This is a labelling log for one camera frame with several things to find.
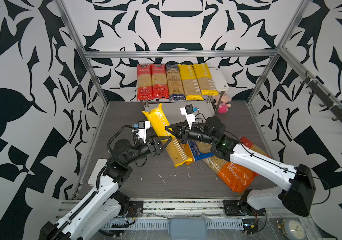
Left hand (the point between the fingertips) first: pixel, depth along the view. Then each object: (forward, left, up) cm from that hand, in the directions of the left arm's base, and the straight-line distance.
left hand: (170, 135), depth 62 cm
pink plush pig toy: (+42, -41, -27) cm, 65 cm away
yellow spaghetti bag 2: (+30, -19, +3) cm, 36 cm away
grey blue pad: (-30, -7, -29) cm, 42 cm away
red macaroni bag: (+11, -48, -30) cm, 57 cm away
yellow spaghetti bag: (+25, -12, +3) cm, 27 cm away
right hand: (+1, +1, +3) cm, 4 cm away
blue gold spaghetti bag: (+28, -3, +3) cm, 28 cm away
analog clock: (-32, -53, -29) cm, 68 cm away
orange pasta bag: (-8, -37, -31) cm, 49 cm away
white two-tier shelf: (+41, -28, -29) cm, 57 cm away
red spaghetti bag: (+31, +5, +3) cm, 31 cm away
